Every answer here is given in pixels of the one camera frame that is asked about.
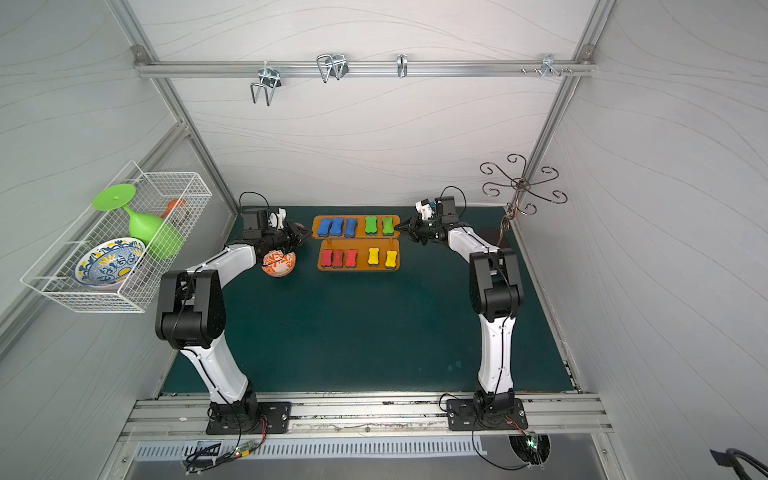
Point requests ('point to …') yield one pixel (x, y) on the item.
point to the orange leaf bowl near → (278, 265)
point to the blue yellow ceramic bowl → (109, 263)
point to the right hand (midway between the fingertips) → (395, 226)
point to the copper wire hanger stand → (521, 185)
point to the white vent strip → (445, 449)
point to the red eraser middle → (338, 258)
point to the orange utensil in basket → (172, 205)
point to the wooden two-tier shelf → (357, 242)
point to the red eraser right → (351, 258)
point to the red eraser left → (327, 258)
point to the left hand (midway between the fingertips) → (315, 230)
